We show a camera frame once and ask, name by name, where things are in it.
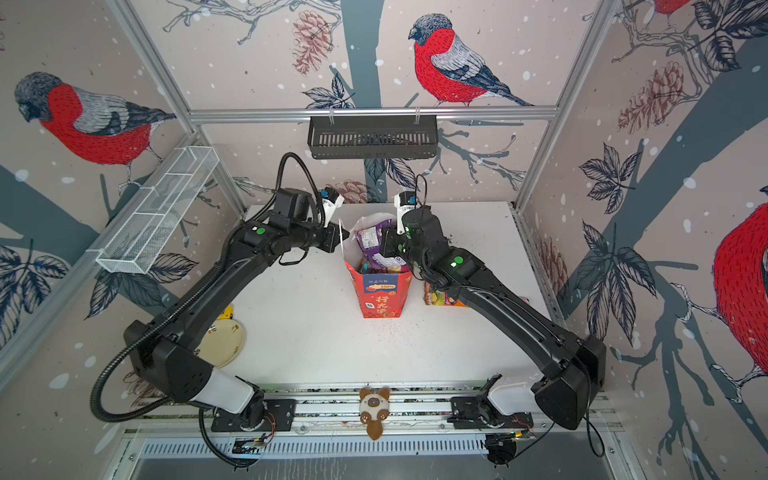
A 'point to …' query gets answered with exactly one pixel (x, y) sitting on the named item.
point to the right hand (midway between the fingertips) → (377, 231)
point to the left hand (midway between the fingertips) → (347, 232)
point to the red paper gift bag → (382, 293)
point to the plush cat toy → (374, 407)
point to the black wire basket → (339, 140)
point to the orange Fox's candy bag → (440, 298)
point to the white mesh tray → (157, 209)
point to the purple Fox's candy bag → (369, 239)
